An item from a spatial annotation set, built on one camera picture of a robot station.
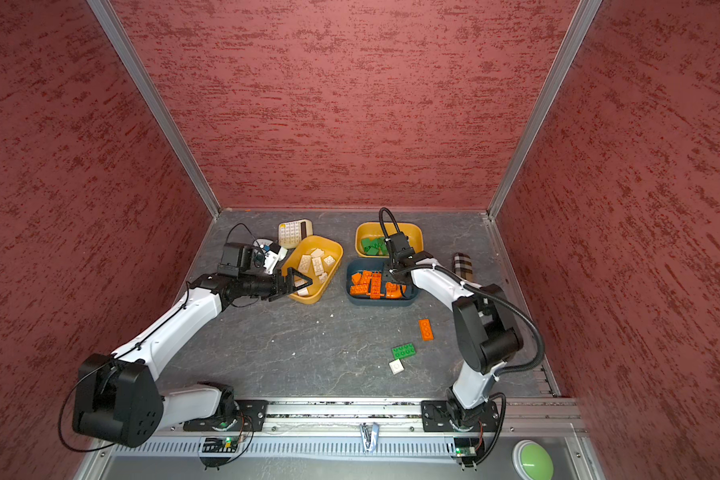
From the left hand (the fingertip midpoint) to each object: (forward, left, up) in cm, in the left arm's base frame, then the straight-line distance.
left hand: (301, 291), depth 80 cm
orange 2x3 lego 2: (+8, -26, -13) cm, 30 cm away
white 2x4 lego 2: (+19, +5, -14) cm, 24 cm away
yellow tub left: (+24, -5, -11) cm, 27 cm away
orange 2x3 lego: (+14, -17, -15) cm, 27 cm away
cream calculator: (+32, +11, -13) cm, 37 cm away
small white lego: (+20, -4, -14) cm, 25 cm away
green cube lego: (+25, -19, -14) cm, 34 cm away
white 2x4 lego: (+18, 0, -14) cm, 23 cm away
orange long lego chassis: (+11, -21, -15) cm, 28 cm away
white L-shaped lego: (+12, -3, -12) cm, 17 cm away
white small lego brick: (+24, 0, -15) cm, 28 cm away
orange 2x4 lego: (+8, -15, -13) cm, 22 cm away
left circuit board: (-34, +18, -17) cm, 42 cm away
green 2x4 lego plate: (+26, -23, -13) cm, 37 cm away
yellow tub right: (+32, -35, -11) cm, 49 cm away
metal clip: (-31, -19, -13) cm, 39 cm away
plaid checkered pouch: (+18, -52, -14) cm, 56 cm away
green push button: (-36, -57, -14) cm, 69 cm away
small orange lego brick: (+12, -14, -13) cm, 23 cm away
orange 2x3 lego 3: (-4, -36, -16) cm, 40 cm away
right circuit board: (-33, -43, -16) cm, 56 cm away
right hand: (+11, -26, -10) cm, 30 cm away
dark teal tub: (+11, -19, -14) cm, 26 cm away
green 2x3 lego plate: (-12, -28, -14) cm, 33 cm away
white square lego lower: (-15, -27, -16) cm, 34 cm away
